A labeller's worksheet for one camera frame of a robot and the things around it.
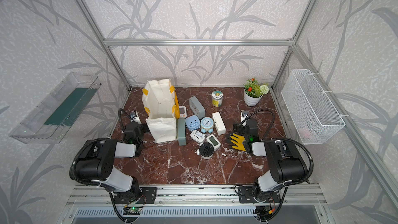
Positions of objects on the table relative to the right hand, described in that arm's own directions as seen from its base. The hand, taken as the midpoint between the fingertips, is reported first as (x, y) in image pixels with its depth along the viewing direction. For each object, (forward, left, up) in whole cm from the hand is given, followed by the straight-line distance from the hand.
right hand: (243, 118), depth 95 cm
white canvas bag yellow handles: (+16, +56, -5) cm, 58 cm away
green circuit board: (-46, +57, -8) cm, 74 cm away
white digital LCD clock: (-13, +18, -4) cm, 23 cm away
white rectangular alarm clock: (-3, +15, -1) cm, 15 cm away
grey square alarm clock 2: (-10, +37, +2) cm, 38 cm away
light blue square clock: (-1, +32, -3) cm, 32 cm away
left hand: (-1, +62, +3) cm, 62 cm away
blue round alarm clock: (-3, +23, -2) cm, 23 cm away
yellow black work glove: (-13, +6, -4) cm, 15 cm away
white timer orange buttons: (+7, +39, -2) cm, 39 cm away
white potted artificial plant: (+15, -8, +7) cm, 19 cm away
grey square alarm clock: (+7, +29, +3) cm, 30 cm away
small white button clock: (-10, +28, -4) cm, 30 cm away
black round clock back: (-19, +23, -2) cm, 30 cm away
